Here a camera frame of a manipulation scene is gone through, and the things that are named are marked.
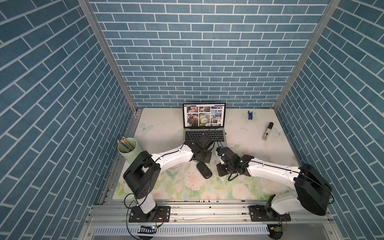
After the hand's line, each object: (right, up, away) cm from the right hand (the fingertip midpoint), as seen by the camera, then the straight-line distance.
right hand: (218, 169), depth 85 cm
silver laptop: (-5, +30, +18) cm, 36 cm away
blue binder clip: (+29, +33, +30) cm, 53 cm away
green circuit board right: (+27, -23, -16) cm, 39 cm away
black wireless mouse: (-8, -1, +1) cm, 8 cm away
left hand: (-4, +6, +1) cm, 7 cm away
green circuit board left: (-36, -25, -13) cm, 46 cm away
